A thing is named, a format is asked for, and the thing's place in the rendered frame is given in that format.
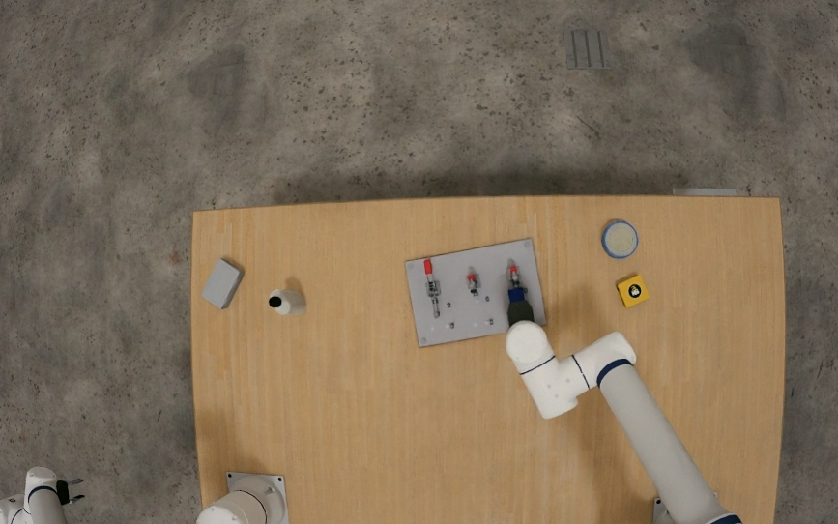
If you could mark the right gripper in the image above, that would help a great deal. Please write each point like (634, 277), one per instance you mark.
(521, 311)

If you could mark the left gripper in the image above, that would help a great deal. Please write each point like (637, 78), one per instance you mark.
(63, 491)

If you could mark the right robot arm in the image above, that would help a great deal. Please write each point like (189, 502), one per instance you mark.
(608, 363)

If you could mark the white plastic bottle with black cap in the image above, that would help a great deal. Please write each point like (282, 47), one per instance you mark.
(287, 302)

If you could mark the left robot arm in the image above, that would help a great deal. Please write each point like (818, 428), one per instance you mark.
(252, 500)

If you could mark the round grey and blue tin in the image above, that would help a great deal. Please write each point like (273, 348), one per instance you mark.
(620, 240)

